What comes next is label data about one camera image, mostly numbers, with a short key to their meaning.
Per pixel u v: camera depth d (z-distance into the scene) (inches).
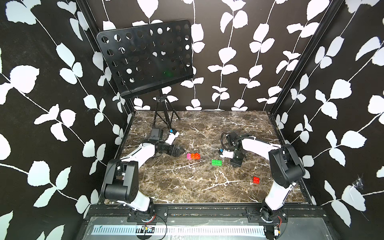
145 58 24.9
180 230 27.6
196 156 36.5
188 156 36.5
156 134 28.8
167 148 31.0
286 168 19.3
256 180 33.3
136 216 26.5
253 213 29.1
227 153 33.3
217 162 36.0
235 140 27.6
